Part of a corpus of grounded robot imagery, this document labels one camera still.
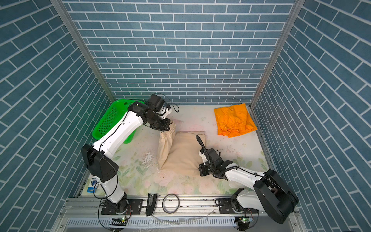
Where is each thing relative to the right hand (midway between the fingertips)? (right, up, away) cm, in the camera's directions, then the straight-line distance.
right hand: (197, 167), depth 87 cm
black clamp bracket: (-24, -13, -13) cm, 31 cm away
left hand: (-16, +24, -6) cm, 30 cm away
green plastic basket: (-63, +32, +21) cm, 74 cm away
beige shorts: (-12, +8, +9) cm, 17 cm away
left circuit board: (-40, -22, -14) cm, 48 cm away
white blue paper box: (-59, -8, -7) cm, 60 cm away
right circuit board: (+23, -22, -15) cm, 35 cm away
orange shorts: (+27, +28, +18) cm, 43 cm away
